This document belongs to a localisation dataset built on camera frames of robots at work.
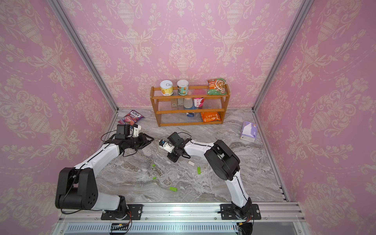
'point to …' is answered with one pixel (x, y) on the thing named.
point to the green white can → (182, 87)
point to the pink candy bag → (131, 118)
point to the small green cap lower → (154, 178)
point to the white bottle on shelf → (188, 103)
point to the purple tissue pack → (248, 131)
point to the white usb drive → (191, 163)
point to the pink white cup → (199, 102)
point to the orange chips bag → (210, 116)
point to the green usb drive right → (199, 170)
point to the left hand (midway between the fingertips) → (153, 140)
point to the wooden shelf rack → (171, 109)
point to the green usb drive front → (173, 189)
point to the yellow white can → (167, 88)
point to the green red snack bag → (217, 87)
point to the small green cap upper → (153, 165)
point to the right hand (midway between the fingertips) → (170, 155)
